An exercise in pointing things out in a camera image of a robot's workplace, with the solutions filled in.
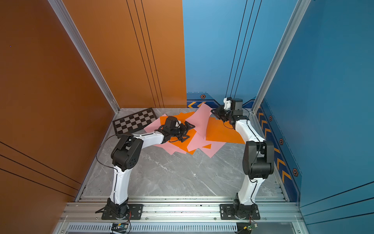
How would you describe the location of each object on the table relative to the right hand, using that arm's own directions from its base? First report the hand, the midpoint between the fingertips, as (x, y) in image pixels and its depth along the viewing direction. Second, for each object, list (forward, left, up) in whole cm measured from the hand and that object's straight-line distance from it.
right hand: (211, 110), depth 91 cm
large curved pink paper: (+11, +7, -20) cm, 24 cm away
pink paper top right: (-7, +8, -24) cm, 26 cm away
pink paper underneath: (-15, +28, -20) cm, 38 cm away
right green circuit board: (-58, -14, -22) cm, 64 cm away
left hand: (-5, +11, -12) cm, 17 cm away
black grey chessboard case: (+4, +55, -17) cm, 58 cm away
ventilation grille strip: (-58, +29, -22) cm, 69 cm away
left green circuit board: (-58, +47, -24) cm, 79 cm away
